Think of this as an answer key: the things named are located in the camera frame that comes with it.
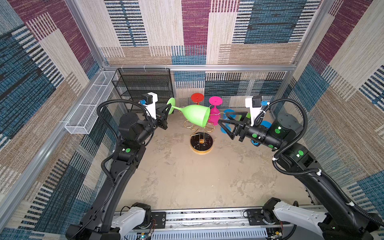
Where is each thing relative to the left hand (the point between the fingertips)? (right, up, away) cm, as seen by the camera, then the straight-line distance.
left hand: (170, 102), depth 61 cm
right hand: (+20, -8, -7) cm, 22 cm away
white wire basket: (-42, -7, +9) cm, 43 cm away
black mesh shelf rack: (-35, +21, +48) cm, 63 cm away
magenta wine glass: (+21, -2, +24) cm, 32 cm away
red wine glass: (+12, +6, +24) cm, 27 cm away
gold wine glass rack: (+14, -20, +38) cm, 45 cm away
